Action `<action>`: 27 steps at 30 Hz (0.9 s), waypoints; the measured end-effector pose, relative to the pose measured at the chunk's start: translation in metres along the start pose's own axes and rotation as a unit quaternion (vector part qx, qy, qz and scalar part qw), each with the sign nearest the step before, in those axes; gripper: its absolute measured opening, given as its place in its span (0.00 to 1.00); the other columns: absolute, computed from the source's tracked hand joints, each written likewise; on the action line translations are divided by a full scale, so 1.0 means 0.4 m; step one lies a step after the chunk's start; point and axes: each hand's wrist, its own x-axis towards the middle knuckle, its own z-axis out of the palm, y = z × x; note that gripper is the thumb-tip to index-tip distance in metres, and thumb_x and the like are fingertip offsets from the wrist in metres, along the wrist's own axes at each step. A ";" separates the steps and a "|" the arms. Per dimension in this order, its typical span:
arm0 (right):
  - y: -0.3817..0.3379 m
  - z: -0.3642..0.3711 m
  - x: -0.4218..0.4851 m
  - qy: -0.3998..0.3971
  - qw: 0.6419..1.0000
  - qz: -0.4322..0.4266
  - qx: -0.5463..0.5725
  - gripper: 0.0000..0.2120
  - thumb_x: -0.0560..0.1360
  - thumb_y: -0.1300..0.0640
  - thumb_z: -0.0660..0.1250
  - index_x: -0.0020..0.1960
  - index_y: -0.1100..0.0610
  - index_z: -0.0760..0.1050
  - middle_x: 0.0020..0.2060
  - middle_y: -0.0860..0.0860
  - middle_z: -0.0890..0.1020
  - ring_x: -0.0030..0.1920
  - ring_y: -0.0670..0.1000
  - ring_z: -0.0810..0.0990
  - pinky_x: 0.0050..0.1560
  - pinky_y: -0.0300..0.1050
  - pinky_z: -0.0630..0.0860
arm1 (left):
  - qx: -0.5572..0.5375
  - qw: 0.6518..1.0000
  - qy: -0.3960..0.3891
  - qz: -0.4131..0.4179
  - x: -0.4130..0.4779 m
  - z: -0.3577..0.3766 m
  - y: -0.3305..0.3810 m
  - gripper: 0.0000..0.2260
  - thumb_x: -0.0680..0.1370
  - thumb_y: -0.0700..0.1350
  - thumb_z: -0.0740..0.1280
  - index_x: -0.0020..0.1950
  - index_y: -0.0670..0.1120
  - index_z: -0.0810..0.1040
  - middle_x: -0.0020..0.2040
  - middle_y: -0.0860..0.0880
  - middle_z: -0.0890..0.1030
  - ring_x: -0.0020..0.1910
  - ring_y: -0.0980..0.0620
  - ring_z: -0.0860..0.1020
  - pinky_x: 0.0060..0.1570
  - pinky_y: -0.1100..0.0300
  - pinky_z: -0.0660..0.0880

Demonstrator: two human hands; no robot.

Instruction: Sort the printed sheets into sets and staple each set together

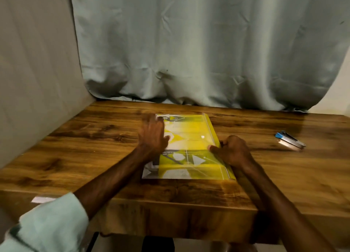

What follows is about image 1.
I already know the blue pen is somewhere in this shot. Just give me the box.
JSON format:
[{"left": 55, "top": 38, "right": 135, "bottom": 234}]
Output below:
[{"left": 274, "top": 131, "right": 307, "bottom": 152}]

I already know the person's right forearm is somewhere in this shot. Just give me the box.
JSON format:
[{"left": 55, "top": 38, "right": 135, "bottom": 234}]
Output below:
[{"left": 238, "top": 162, "right": 337, "bottom": 252}]

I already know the white paper tag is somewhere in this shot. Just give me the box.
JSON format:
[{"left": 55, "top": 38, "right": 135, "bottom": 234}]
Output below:
[{"left": 31, "top": 196, "right": 57, "bottom": 204}]

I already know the person's left forearm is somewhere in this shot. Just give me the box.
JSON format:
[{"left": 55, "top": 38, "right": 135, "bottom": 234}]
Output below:
[{"left": 0, "top": 151, "right": 151, "bottom": 252}]

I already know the pale green curtain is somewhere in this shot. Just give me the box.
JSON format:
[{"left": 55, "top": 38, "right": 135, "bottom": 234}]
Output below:
[{"left": 70, "top": 0, "right": 350, "bottom": 112}]

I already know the yellow patterned folder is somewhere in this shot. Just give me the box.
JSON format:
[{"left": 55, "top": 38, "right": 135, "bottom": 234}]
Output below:
[{"left": 141, "top": 114, "right": 236, "bottom": 180}]

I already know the person's left hand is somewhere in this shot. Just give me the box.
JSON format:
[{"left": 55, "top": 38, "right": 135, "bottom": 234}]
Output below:
[{"left": 137, "top": 114, "right": 171, "bottom": 162}]

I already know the person's left leg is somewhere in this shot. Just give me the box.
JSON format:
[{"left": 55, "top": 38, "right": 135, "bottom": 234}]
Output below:
[{"left": 141, "top": 236, "right": 176, "bottom": 252}]

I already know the person's right hand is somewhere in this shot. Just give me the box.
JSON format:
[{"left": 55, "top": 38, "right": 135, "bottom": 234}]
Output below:
[{"left": 208, "top": 135, "right": 255, "bottom": 170}]

